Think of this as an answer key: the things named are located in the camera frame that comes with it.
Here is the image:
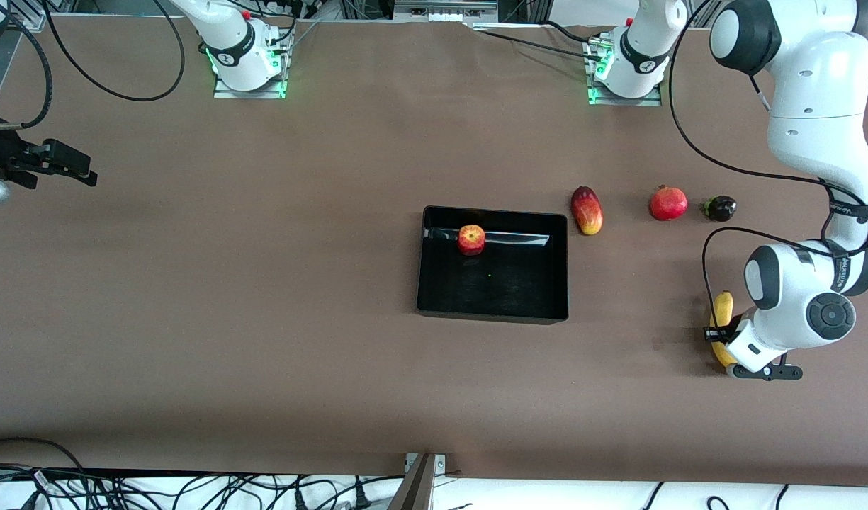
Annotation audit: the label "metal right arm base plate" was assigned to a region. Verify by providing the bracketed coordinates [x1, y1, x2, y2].
[214, 32, 287, 100]

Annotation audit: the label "black floor cable loop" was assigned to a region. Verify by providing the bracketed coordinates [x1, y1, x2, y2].
[0, 438, 87, 477]

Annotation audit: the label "black base cable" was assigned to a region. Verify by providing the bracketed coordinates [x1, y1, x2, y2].
[476, 20, 604, 61]

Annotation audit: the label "red yellow apple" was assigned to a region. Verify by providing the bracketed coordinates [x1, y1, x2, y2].
[457, 225, 486, 256]

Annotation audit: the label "grey metal pole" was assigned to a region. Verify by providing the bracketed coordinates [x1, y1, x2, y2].
[386, 453, 436, 510]

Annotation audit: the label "tangled black floor cables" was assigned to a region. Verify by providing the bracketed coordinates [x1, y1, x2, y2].
[0, 464, 406, 510]

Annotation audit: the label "aluminium frame profile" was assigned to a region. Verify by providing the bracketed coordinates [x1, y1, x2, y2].
[9, 0, 46, 33]

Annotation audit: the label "white power strip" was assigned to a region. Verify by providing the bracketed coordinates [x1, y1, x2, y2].
[393, 0, 500, 23]

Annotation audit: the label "dark purple mangosteen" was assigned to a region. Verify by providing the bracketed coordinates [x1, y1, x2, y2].
[701, 195, 738, 223]

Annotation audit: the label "red yellow mango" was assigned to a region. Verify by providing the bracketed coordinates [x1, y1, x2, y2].
[570, 186, 604, 236]

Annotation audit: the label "small metal bracket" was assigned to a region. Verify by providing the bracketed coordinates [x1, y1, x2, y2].
[404, 452, 447, 474]

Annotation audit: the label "yellow banana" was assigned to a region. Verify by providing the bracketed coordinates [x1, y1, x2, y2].
[709, 290, 740, 369]

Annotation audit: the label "black plastic box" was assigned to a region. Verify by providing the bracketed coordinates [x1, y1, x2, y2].
[416, 205, 570, 325]

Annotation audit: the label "red pomegranate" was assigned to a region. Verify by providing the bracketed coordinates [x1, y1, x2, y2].
[649, 185, 688, 222]

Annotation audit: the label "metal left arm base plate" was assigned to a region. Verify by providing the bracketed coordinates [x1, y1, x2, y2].
[586, 39, 663, 107]

